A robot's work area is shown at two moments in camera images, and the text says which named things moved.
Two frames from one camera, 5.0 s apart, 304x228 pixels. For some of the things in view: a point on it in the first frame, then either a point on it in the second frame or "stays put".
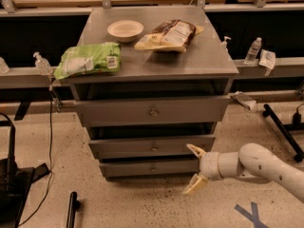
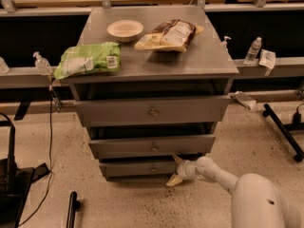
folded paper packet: x=243 y=99 stays put
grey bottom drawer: x=149 y=167 stays put
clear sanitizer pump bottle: x=43 y=65 stays put
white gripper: x=209 y=165 -> x=182 y=169
